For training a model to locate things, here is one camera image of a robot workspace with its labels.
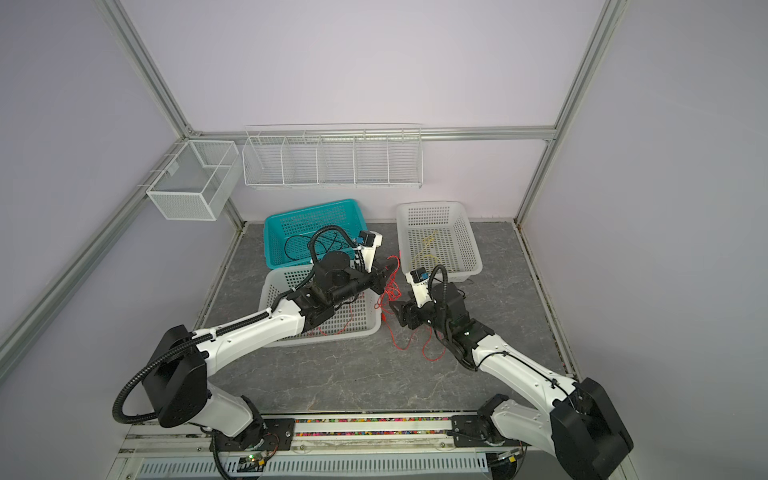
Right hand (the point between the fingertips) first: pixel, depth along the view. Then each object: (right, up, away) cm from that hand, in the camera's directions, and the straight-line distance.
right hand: (401, 299), depth 81 cm
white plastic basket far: (+14, +20, +35) cm, 43 cm away
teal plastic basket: (-37, +20, +35) cm, 54 cm away
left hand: (0, +10, -6) cm, 12 cm away
